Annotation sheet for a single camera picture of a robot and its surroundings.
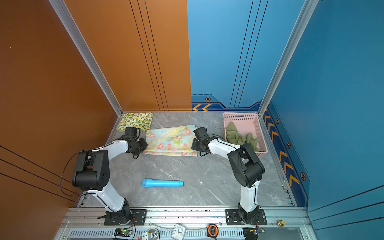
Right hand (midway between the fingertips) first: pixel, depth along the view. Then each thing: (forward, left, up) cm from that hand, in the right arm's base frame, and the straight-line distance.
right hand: (193, 146), depth 96 cm
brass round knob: (-42, -42, -3) cm, 60 cm away
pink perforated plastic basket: (+23, -41, -4) cm, 47 cm away
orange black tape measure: (-45, -10, -1) cm, 46 cm away
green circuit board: (-45, +34, -5) cm, 57 cm away
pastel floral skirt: (+6, +14, -2) cm, 15 cm away
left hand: (+2, +31, 0) cm, 31 cm away
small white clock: (-46, +6, -2) cm, 46 cm away
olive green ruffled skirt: (+4, -27, +3) cm, 27 cm away
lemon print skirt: (+24, +40, 0) cm, 47 cm away
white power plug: (-46, +17, +3) cm, 49 cm away
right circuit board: (-46, -29, -5) cm, 54 cm away
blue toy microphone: (-24, +22, 0) cm, 32 cm away
